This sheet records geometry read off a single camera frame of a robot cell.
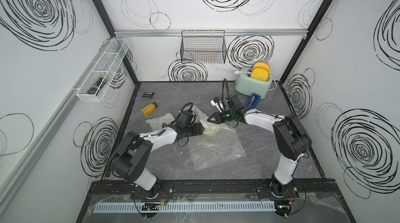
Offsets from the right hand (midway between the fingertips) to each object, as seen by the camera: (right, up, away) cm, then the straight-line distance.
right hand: (208, 120), depth 87 cm
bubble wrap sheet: (-31, -2, +4) cm, 31 cm away
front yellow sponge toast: (+34, +29, +11) cm, 46 cm away
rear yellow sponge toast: (+36, +35, +14) cm, 52 cm away
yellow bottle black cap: (-38, +5, +13) cm, 41 cm away
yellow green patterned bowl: (+2, -5, +1) cm, 5 cm away
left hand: (-5, -6, +3) cm, 8 cm away
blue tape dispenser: (+31, +11, +14) cm, 35 cm away
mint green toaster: (+27, +21, +15) cm, 37 cm away
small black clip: (-42, +15, +24) cm, 50 cm away
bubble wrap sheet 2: (+6, -14, +2) cm, 15 cm away
